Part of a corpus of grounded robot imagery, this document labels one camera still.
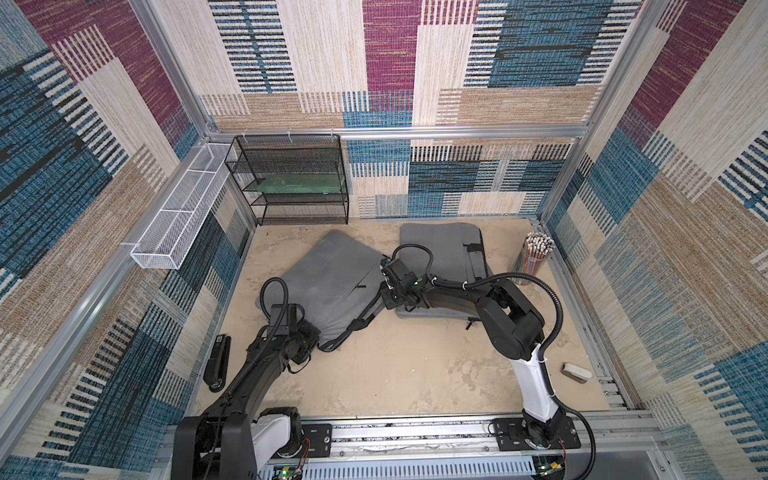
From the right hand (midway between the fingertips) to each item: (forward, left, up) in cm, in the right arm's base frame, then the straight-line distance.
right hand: (397, 295), depth 100 cm
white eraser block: (-26, -47, +2) cm, 54 cm away
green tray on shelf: (+27, +32, +26) cm, 49 cm away
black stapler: (-26, +48, +6) cm, 55 cm away
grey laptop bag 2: (+16, -17, +3) cm, 24 cm away
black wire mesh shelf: (+37, +48, +29) cm, 67 cm away
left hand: (-14, +23, +4) cm, 28 cm away
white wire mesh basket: (+16, +70, +19) cm, 74 cm away
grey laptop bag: (+3, +19, +5) cm, 20 cm away
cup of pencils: (+5, -41, +18) cm, 45 cm away
